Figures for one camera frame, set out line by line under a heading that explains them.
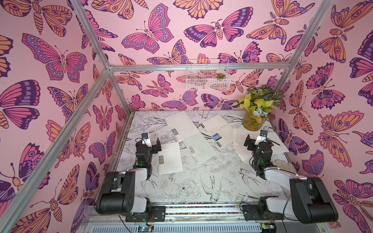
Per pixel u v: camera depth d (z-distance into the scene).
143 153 0.69
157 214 0.74
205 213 0.75
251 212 0.73
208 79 1.06
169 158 0.95
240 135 1.05
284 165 0.88
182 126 1.19
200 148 0.98
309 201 0.42
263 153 0.66
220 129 1.09
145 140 0.77
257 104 0.90
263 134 0.74
